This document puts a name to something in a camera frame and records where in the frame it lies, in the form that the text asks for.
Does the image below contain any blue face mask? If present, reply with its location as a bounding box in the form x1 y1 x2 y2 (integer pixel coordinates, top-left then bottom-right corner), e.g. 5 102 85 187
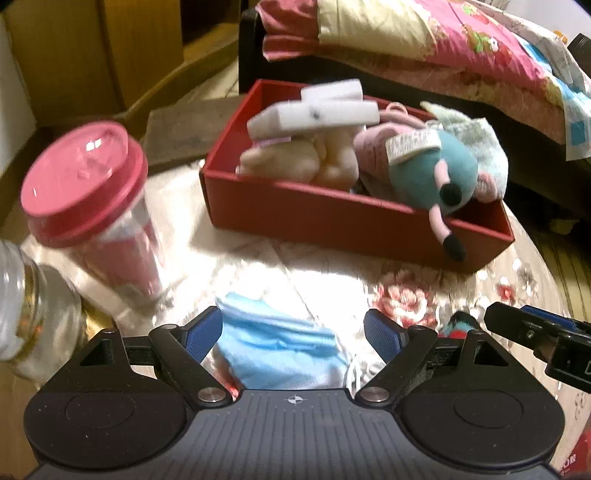
216 293 349 390

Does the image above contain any pink pig plush toy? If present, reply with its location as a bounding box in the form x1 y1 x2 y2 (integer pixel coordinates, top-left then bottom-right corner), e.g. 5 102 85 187
353 102 442 183

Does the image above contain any teal round plush toy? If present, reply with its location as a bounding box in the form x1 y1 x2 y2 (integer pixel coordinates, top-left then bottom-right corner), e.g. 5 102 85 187
385 128 478 262

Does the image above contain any cream plush bear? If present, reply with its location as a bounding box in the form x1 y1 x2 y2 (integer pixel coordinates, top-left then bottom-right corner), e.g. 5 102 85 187
235 128 359 191

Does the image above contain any light green fuzzy sock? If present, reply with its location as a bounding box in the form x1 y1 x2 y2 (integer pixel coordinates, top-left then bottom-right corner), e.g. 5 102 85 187
421 101 509 203

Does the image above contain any white foam block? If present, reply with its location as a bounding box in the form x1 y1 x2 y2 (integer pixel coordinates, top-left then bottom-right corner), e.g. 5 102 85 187
246 100 380 141
301 79 363 102

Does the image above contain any floral tablecloth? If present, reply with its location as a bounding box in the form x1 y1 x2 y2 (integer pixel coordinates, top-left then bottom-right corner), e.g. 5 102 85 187
18 158 591 476

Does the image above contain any colorful snack packet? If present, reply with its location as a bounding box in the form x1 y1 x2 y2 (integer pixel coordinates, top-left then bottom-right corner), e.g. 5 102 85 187
560 428 591 477

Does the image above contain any red cardboard box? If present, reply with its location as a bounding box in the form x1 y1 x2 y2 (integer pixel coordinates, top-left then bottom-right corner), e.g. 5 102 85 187
200 80 515 273

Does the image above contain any glass jar with gold label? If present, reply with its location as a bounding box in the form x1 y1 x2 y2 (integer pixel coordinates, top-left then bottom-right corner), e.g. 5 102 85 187
0 240 87 385

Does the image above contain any pink lidded plastic tumbler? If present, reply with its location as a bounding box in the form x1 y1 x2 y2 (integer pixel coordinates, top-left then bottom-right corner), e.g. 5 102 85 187
20 121 164 305

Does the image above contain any wooden desk cabinet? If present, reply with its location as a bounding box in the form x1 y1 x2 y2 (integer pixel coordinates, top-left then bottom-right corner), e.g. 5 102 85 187
1 1 239 137

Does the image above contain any blue checkered sheet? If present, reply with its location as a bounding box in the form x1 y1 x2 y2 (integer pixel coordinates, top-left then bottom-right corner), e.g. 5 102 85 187
472 1 590 161

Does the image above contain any pink floral quilt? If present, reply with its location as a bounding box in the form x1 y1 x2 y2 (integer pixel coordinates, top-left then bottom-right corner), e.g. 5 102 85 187
256 1 566 149

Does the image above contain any dark bed frame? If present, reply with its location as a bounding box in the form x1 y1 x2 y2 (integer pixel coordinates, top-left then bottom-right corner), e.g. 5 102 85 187
238 8 590 221

